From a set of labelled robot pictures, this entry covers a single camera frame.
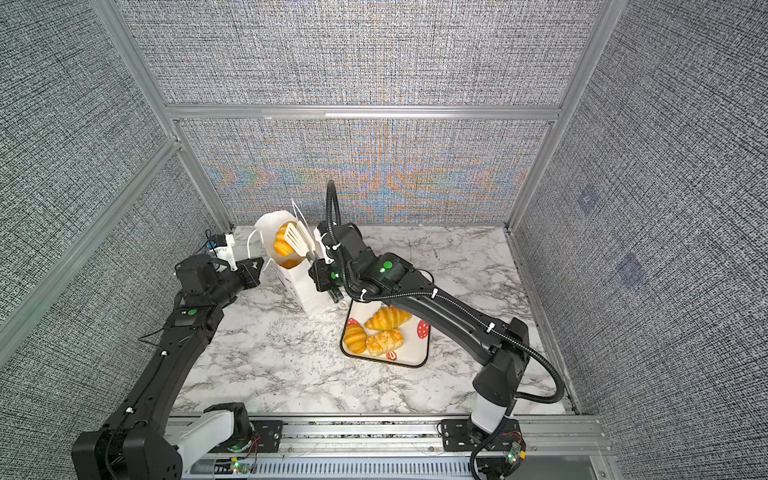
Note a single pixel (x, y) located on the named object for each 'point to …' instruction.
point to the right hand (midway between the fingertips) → (312, 268)
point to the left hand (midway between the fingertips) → (264, 259)
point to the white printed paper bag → (300, 280)
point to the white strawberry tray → (414, 352)
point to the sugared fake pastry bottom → (384, 341)
